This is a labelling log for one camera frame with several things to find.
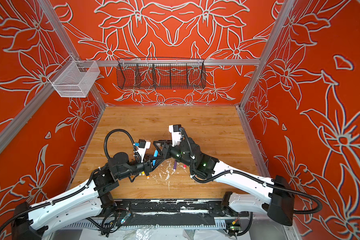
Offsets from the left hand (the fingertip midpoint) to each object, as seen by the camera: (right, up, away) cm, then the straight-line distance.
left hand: (163, 158), depth 66 cm
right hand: (-5, +7, -2) cm, 9 cm away
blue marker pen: (-3, +2, -1) cm, 4 cm away
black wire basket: (-6, +49, +34) cm, 60 cm away
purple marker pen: (+5, -11, +22) cm, 25 cm away
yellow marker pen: (-8, -6, -3) cm, 11 cm away
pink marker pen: (+10, -11, +21) cm, 25 cm away
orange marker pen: (-11, -15, +17) cm, 25 cm away
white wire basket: (-59, +43, +27) cm, 78 cm away
